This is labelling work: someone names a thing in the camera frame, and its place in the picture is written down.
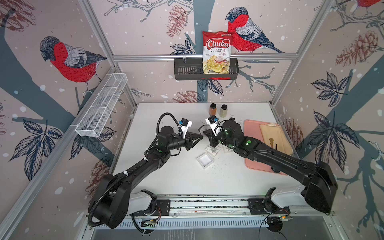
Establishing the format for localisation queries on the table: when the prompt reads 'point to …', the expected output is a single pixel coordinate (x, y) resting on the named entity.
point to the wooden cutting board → (273, 136)
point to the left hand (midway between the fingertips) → (203, 135)
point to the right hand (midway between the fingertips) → (204, 131)
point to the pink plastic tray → (252, 128)
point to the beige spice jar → (223, 111)
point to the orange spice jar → (212, 110)
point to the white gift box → (205, 160)
